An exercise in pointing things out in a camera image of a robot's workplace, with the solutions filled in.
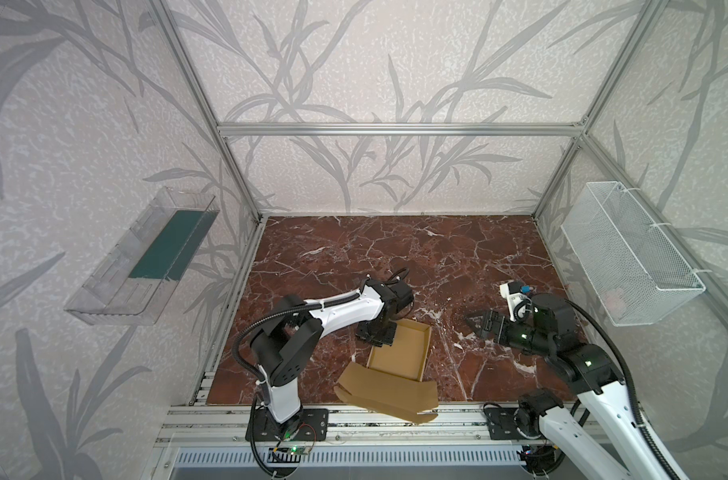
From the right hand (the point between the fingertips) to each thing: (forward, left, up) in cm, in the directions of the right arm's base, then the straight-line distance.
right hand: (474, 312), depth 73 cm
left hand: (0, +23, -16) cm, 28 cm away
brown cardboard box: (-13, +21, -16) cm, 29 cm away
